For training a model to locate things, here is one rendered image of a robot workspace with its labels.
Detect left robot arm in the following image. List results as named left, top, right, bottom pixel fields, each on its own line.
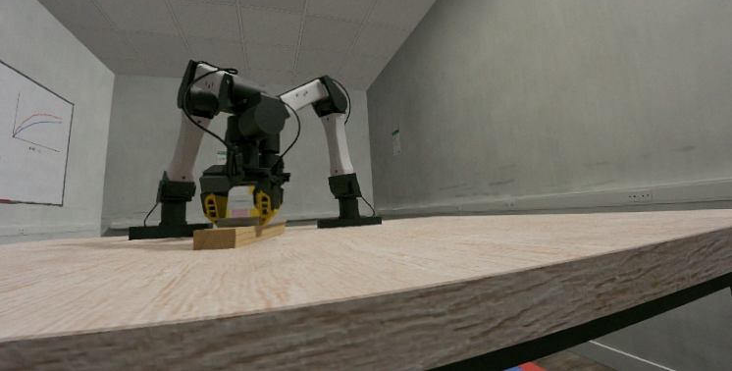
left=256, top=75, right=382, bottom=224

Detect light wooden beam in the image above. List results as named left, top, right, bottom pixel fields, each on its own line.
left=193, top=223, right=285, bottom=250

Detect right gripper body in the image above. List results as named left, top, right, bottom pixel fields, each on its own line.
left=200, top=145, right=281, bottom=214

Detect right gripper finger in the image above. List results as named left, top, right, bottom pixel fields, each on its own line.
left=204, top=193, right=228, bottom=226
left=258, top=190, right=279, bottom=226

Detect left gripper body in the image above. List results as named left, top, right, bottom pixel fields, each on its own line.
left=253, top=154, right=290, bottom=204

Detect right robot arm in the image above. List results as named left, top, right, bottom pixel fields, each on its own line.
left=129, top=59, right=286, bottom=231

